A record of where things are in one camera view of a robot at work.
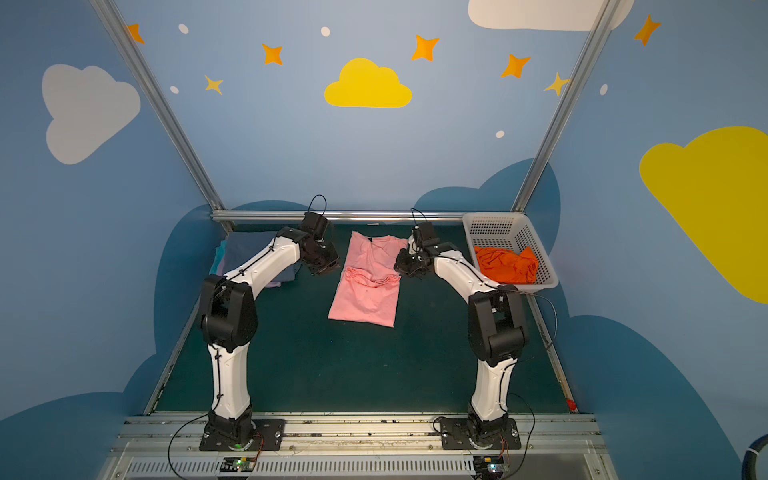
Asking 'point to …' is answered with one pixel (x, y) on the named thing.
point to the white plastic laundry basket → (514, 232)
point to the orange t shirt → (508, 266)
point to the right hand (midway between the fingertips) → (395, 265)
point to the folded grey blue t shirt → (242, 245)
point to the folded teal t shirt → (217, 265)
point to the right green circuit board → (488, 467)
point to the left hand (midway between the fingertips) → (344, 263)
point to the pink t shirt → (368, 287)
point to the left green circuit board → (237, 464)
